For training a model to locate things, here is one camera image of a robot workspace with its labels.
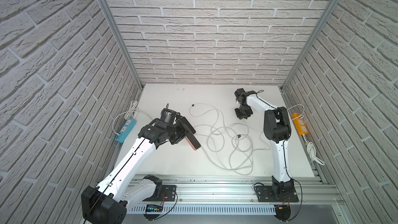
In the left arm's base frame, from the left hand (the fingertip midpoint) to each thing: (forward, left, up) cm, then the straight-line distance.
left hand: (189, 127), depth 76 cm
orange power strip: (+13, -72, -18) cm, 75 cm away
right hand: (+19, -32, -18) cm, 41 cm away
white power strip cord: (-6, -69, -15) cm, 71 cm away
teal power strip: (+9, +41, -18) cm, 45 cm away
